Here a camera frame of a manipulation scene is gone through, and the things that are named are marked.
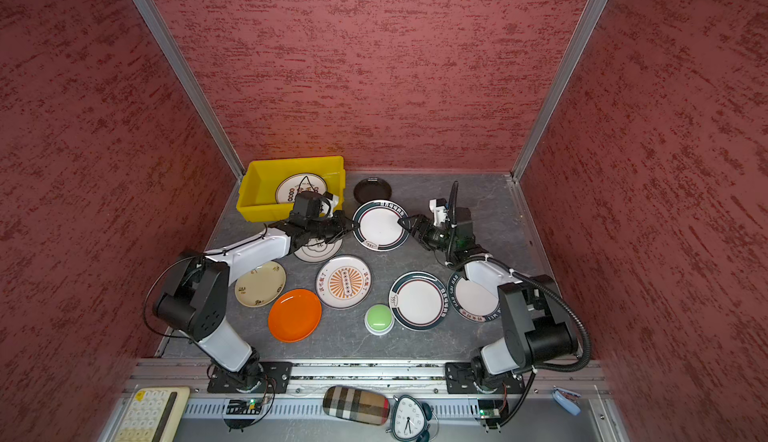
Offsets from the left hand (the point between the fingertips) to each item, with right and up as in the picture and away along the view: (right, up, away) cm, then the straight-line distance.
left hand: (360, 230), depth 89 cm
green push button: (+6, -25, -7) cm, 26 cm away
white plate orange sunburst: (-6, -16, +3) cm, 18 cm away
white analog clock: (+14, -40, -23) cm, 49 cm away
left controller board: (-27, -42, -17) cm, 53 cm away
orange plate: (-19, -24, -5) cm, 31 cm away
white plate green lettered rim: (+34, -22, -1) cm, 40 cm away
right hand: (+12, 0, -3) cm, 12 cm away
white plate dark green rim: (+18, -21, -1) cm, 28 cm away
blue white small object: (+52, -39, -18) cm, 68 cm away
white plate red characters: (-30, +15, +25) cm, 42 cm away
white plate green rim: (+5, 0, +2) cm, 6 cm away
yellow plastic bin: (-42, +9, +22) cm, 49 cm away
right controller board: (+33, -42, -18) cm, 56 cm away
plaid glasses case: (+1, -39, -21) cm, 44 cm away
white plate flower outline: (-16, -8, +9) cm, 20 cm away
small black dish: (+1, +14, +26) cm, 29 cm away
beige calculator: (-46, -41, -21) cm, 65 cm away
